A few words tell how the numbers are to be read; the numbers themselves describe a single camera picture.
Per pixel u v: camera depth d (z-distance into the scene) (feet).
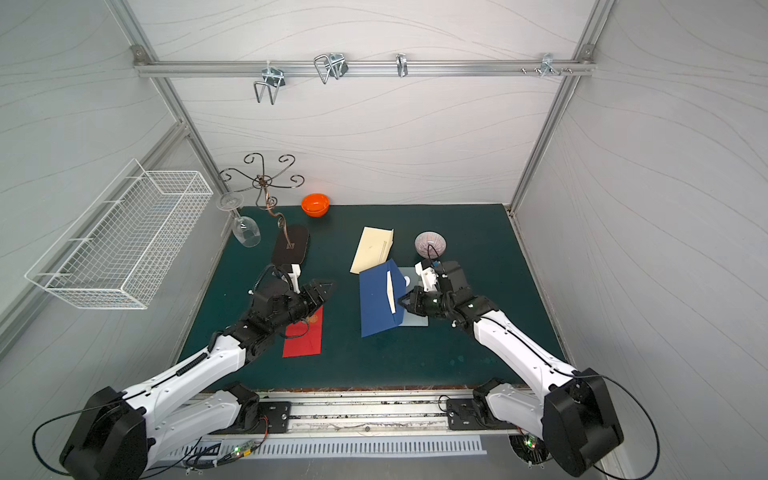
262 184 2.77
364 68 2.53
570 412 1.30
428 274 2.46
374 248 3.55
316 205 3.90
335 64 2.51
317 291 2.36
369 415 2.47
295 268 2.52
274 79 2.57
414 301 2.30
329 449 2.30
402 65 2.57
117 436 1.28
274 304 2.01
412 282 2.62
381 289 2.87
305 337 2.30
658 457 1.25
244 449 2.25
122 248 2.26
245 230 2.86
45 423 1.25
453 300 2.05
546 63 2.51
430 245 3.52
